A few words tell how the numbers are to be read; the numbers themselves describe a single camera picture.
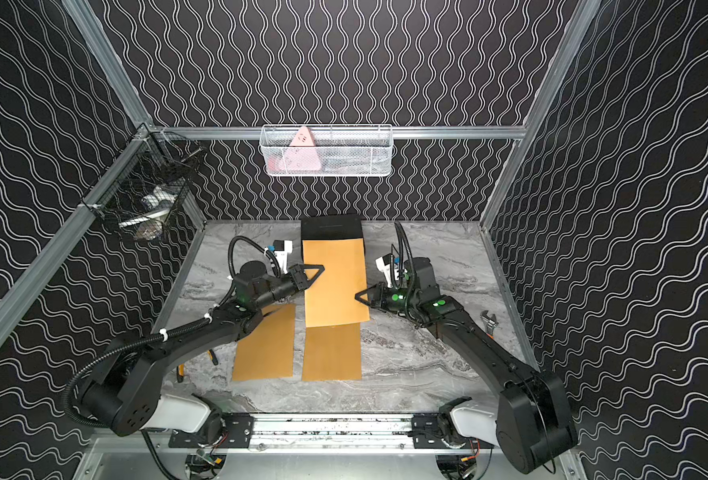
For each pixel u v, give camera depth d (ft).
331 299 2.55
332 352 2.89
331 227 3.60
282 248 2.49
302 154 2.95
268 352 2.88
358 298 2.52
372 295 2.46
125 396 1.41
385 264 2.45
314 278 2.55
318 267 2.61
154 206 2.80
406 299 2.18
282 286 2.35
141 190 3.03
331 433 2.50
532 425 1.32
